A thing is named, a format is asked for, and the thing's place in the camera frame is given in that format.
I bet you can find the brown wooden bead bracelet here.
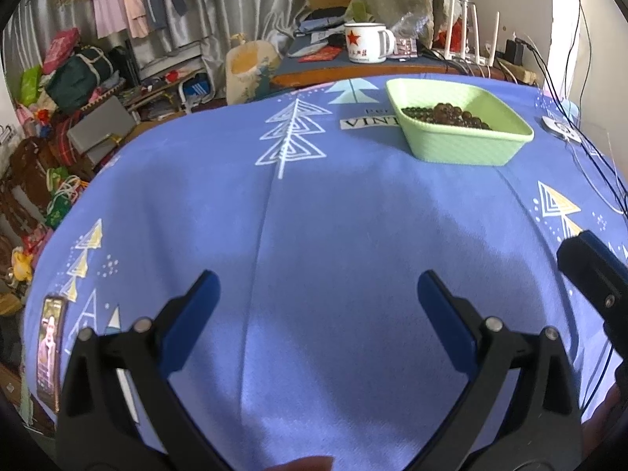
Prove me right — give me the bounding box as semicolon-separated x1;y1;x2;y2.
431;102;493;131

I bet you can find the left hand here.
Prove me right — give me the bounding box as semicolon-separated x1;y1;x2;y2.
264;455;334;471

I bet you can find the smartphone with lit screen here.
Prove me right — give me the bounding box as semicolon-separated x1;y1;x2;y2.
36;296;66;414

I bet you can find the white round charger puck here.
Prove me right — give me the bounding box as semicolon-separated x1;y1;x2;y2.
541;116;582;145

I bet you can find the green plastic basin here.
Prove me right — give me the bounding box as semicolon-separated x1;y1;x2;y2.
385;78;534;166

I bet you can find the black power adapter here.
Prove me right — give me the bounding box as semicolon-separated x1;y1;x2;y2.
504;38;525;66

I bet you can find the white wifi router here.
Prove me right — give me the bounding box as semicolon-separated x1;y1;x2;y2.
443;0;501;68

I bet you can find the grey flat box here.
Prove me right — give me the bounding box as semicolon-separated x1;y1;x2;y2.
68;97;135;166

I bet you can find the blue patterned bed sheet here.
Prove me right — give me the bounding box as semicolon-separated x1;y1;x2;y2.
24;78;627;470

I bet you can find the clear plastic bag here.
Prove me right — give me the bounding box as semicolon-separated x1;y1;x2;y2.
392;12;434;49

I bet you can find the white enamel star mug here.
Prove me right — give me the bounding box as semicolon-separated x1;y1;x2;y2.
345;22;396;64

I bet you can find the dark green duffel bag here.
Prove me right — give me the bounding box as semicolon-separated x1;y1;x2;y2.
46;46;115;114

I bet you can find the wooden desk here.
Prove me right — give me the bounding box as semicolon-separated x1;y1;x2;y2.
270;51;506;89

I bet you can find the black cable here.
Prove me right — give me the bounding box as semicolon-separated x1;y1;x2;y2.
514;0;628;217

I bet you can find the white cable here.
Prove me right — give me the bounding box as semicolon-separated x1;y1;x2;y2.
495;33;628;217

